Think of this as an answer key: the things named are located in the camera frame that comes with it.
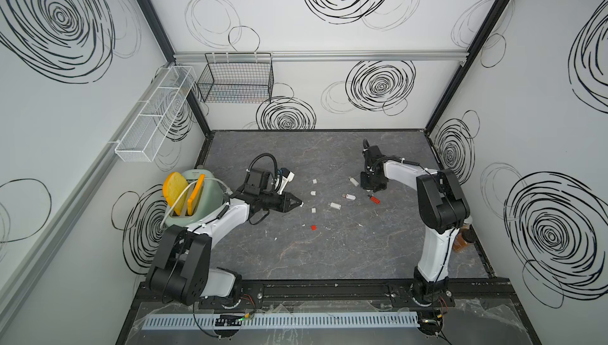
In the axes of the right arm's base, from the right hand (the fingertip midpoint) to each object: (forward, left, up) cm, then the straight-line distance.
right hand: (369, 185), depth 100 cm
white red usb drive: (-6, +9, 0) cm, 11 cm away
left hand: (-15, +29, +11) cm, 34 cm away
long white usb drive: (+2, +6, 0) cm, 6 cm away
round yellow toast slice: (-15, +69, +23) cm, 74 cm away
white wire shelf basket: (-7, +76, +35) cm, 84 cm away
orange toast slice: (-19, +60, +23) cm, 67 cm away
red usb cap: (-19, +23, 0) cm, 30 cm away
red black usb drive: (-6, -1, 0) cm, 6 cm away
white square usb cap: (-12, +24, 0) cm, 26 cm away
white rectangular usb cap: (+1, +23, 0) cm, 23 cm away
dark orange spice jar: (-25, -26, +8) cm, 37 cm away
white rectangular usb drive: (-10, +15, 0) cm, 18 cm away
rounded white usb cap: (-5, +24, +1) cm, 25 cm away
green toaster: (-15, +60, +15) cm, 63 cm away
